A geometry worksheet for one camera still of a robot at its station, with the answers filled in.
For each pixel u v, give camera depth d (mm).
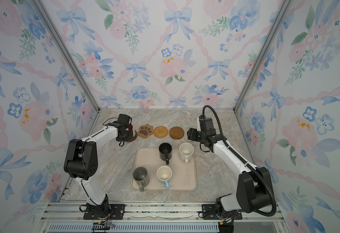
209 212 727
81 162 505
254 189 420
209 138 631
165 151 925
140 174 796
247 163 456
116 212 748
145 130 1065
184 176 859
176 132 1057
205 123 656
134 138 1032
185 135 1034
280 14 713
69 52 869
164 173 851
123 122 781
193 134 763
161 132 1063
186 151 947
